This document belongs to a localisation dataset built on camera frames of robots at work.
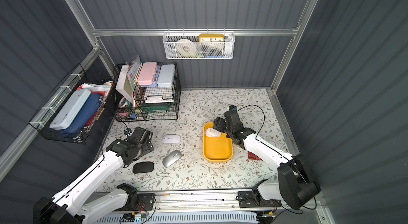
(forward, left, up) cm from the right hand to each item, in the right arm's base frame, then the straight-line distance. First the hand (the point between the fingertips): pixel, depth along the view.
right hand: (222, 125), depth 87 cm
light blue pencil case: (+28, +34, +12) cm, 45 cm away
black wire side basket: (+11, +72, +23) cm, 77 cm away
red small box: (-14, -16, -11) cm, 24 cm away
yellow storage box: (-8, +3, -15) cm, 17 cm away
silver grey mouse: (-15, +28, -11) cm, 34 cm away
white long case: (-12, +65, +24) cm, 70 cm away
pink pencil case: (+27, +45, +14) cm, 54 cm away
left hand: (-14, +42, -1) cm, 44 cm away
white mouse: (-3, +30, -11) cm, 32 cm away
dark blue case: (-8, +60, +21) cm, 64 cm away
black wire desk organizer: (+18, +46, +8) cm, 50 cm away
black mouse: (-20, +43, -10) cm, 48 cm away
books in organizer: (+19, +53, +17) cm, 59 cm away
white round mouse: (0, +6, -8) cm, 11 cm away
